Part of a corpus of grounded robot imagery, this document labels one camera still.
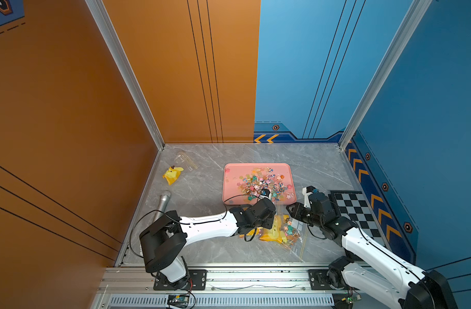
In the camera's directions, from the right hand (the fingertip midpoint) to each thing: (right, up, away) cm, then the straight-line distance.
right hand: (287, 208), depth 83 cm
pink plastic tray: (-19, +8, +19) cm, 28 cm away
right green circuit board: (+20, -30, -13) cm, 38 cm away
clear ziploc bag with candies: (-54, +20, +29) cm, 65 cm away
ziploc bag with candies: (-12, -11, +1) cm, 16 cm away
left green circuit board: (-44, -32, -11) cm, 56 cm away
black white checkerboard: (+33, 0, +7) cm, 34 cm away
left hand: (-6, -2, -1) cm, 7 cm away
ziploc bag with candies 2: (+2, -12, +2) cm, 12 cm away
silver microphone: (-58, 0, +10) cm, 59 cm away
